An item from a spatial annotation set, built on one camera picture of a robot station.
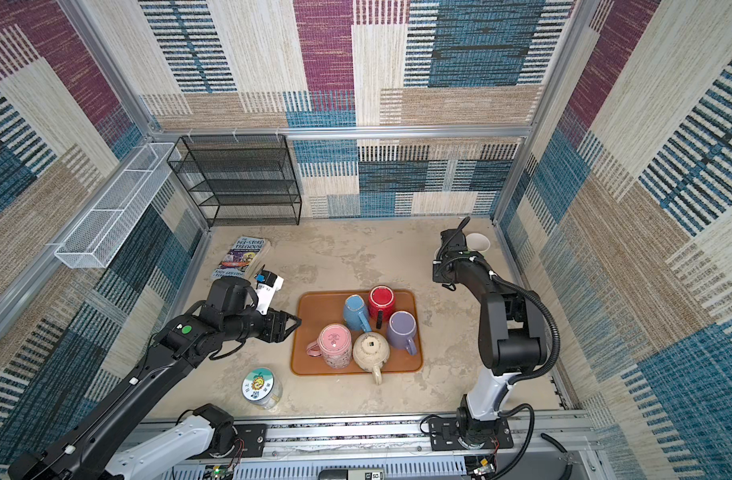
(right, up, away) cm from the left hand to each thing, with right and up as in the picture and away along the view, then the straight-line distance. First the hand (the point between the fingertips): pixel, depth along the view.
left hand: (292, 315), depth 73 cm
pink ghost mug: (+10, -8, +3) cm, 13 cm away
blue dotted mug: (+15, -2, +12) cm, 19 cm away
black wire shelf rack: (-28, +41, +36) cm, 61 cm away
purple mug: (+27, -6, +9) cm, 30 cm away
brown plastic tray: (+3, -3, +23) cm, 23 cm away
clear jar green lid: (-8, -18, +1) cm, 19 cm away
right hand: (+43, +8, +22) cm, 49 cm away
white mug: (+55, +18, +27) cm, 64 cm away
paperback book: (-26, +14, +35) cm, 46 cm away
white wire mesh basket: (-45, +19, -2) cm, 49 cm away
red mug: (+22, 0, +14) cm, 26 cm away
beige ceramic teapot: (+19, -11, +5) cm, 22 cm away
